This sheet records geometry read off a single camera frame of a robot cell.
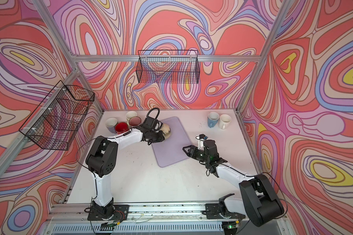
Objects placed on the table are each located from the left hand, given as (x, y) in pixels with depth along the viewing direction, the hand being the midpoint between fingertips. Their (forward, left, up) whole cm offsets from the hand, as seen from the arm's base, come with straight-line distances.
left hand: (166, 137), depth 97 cm
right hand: (-13, -13, +3) cm, 19 cm away
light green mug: (+18, +27, +4) cm, 33 cm away
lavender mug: (+12, +41, 0) cm, 43 cm away
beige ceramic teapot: (+3, 0, +4) cm, 5 cm away
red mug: (+8, +32, +1) cm, 33 cm away
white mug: (+11, -41, +3) cm, 42 cm away
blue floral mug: (+13, -33, +4) cm, 35 cm away
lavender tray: (-7, -2, -7) cm, 10 cm away
